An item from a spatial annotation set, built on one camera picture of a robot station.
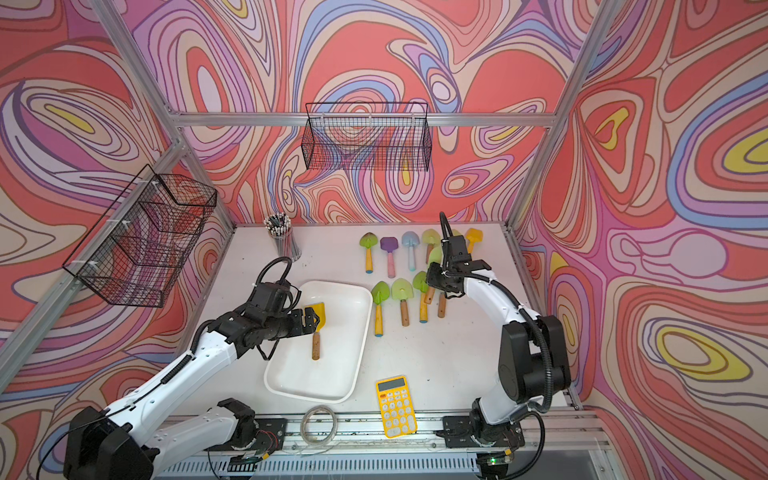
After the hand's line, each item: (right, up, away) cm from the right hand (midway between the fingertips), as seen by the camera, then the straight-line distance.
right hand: (435, 285), depth 90 cm
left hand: (-36, -9, -9) cm, 38 cm away
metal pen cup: (-50, +19, +5) cm, 54 cm away
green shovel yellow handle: (-22, +15, +22) cm, 34 cm away
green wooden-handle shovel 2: (+3, -7, +5) cm, 10 cm away
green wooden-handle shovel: (-10, -3, +8) cm, 13 cm away
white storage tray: (-42, -24, -7) cm, 48 cm away
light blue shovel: (-5, +15, +24) cm, 29 cm away
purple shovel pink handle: (-13, +14, +24) cm, 31 cm away
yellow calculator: (-12, -31, -14) cm, 36 cm away
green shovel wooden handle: (+3, +16, +24) cm, 29 cm away
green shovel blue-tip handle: (-17, -3, +6) cm, 18 cm away
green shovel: (-3, 0, +9) cm, 10 cm away
